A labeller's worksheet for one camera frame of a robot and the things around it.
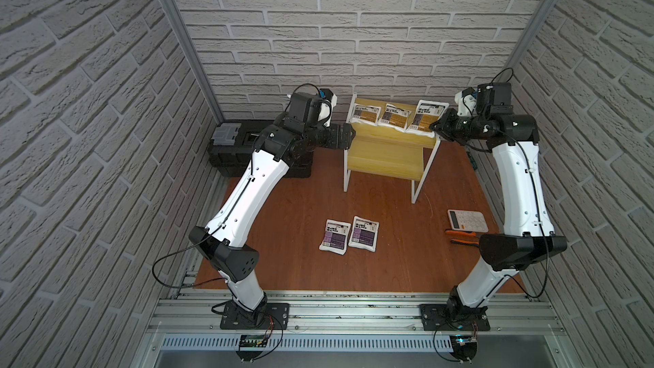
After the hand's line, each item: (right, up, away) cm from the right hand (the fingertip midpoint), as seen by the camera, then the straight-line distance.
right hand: (435, 125), depth 73 cm
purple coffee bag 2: (-19, -37, +17) cm, 45 cm away
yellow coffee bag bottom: (-19, +5, +8) cm, 22 cm away
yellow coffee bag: (-10, +3, +7) cm, 13 cm away
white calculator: (+20, -33, +20) cm, 43 cm away
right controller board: (+7, -64, -3) cm, 64 cm away
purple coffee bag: (-29, -38, +17) cm, 50 cm away
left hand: (-26, -1, -3) cm, 26 cm away
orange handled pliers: (+18, -37, +17) cm, 45 cm away
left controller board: (-54, -64, 0) cm, 84 cm away
